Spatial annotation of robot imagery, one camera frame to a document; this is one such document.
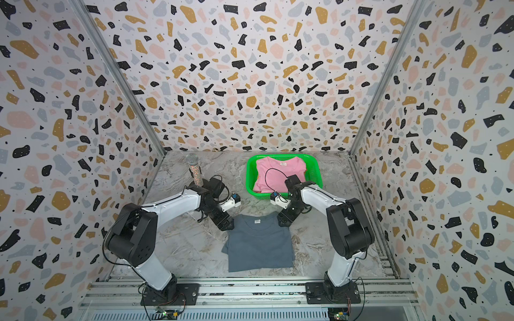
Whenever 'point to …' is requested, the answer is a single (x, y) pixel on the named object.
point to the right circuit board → (338, 313)
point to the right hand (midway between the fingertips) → (286, 217)
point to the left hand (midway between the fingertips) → (229, 220)
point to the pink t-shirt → (271, 174)
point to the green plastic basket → (313, 174)
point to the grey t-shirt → (257, 242)
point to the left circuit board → (170, 314)
